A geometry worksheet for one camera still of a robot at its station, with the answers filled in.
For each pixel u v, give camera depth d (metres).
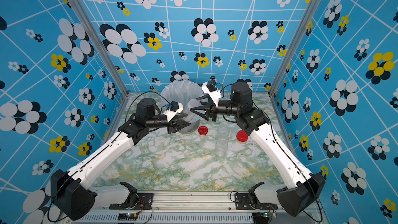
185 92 0.94
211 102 0.55
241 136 0.94
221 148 0.85
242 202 0.72
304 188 0.37
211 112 0.53
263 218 0.69
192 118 0.66
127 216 0.72
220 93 0.53
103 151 0.47
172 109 0.59
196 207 0.73
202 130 0.99
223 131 0.87
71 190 0.38
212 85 0.50
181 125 0.64
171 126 0.62
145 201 0.73
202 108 0.54
